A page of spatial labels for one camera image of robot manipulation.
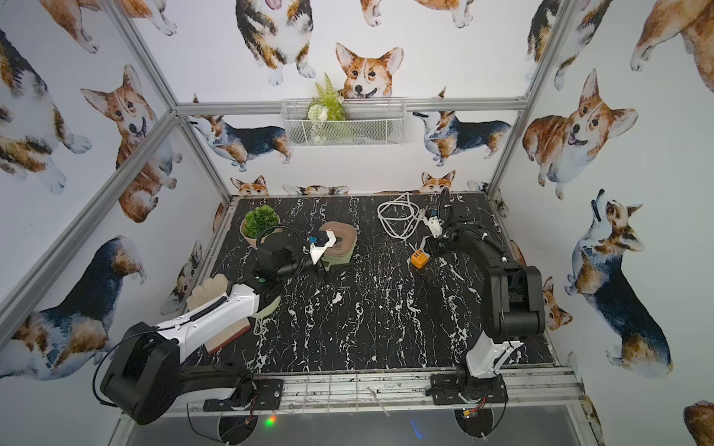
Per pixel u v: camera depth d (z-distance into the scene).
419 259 0.98
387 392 0.75
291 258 0.67
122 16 0.72
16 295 0.49
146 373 0.41
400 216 1.14
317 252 0.67
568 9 0.73
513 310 0.47
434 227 0.86
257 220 0.96
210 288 0.93
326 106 0.82
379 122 0.93
